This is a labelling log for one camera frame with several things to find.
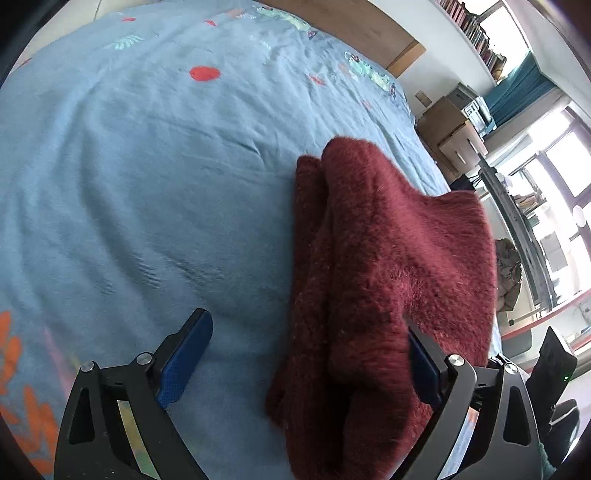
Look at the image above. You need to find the dark red knit sweater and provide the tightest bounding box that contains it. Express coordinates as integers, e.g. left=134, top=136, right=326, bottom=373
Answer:
left=266, top=137, right=497, bottom=479

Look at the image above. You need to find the chair with draped clothes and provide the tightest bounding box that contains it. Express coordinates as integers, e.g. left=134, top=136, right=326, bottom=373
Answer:
left=495, top=238, right=522, bottom=312

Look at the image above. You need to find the blue patterned bed cover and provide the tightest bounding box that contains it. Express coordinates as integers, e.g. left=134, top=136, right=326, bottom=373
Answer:
left=1, top=1, right=449, bottom=479

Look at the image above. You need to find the wooden drawer nightstand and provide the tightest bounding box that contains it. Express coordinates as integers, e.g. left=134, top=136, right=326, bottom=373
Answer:
left=417, top=97, right=488, bottom=184

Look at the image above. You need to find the grey box stack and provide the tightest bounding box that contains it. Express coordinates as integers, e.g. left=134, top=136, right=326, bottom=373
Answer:
left=447, top=82, right=496, bottom=138

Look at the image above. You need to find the teal curtain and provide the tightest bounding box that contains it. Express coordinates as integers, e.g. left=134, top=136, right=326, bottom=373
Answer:
left=484, top=52, right=556, bottom=127

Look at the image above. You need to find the book row on shelf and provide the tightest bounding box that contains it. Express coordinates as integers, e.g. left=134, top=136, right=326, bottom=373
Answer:
left=435, top=0, right=507, bottom=83

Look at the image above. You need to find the wooden headboard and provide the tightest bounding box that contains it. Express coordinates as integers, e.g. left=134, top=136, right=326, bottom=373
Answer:
left=263, top=0, right=426, bottom=78

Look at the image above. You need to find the glass desk with metal rail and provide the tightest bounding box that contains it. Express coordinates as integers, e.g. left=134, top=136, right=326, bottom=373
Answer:
left=478, top=154, right=558, bottom=311

